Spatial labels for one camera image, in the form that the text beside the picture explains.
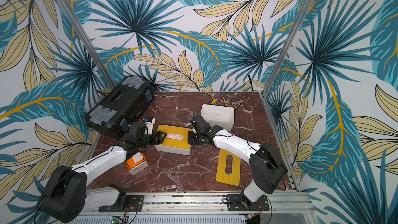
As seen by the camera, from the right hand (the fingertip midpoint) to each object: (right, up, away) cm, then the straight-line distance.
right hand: (189, 139), depth 86 cm
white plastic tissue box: (-9, -6, 0) cm, 11 cm away
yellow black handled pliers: (+34, +19, +26) cm, 47 cm away
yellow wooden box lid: (-3, -2, -4) cm, 5 cm away
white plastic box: (+21, +12, +22) cm, 32 cm away
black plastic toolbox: (-40, +20, +5) cm, 45 cm away
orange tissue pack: (-26, -11, -7) cm, 29 cm away
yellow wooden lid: (+24, -20, -4) cm, 32 cm away
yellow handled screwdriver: (+16, +22, +28) cm, 39 cm away
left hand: (-15, +1, +1) cm, 15 cm away
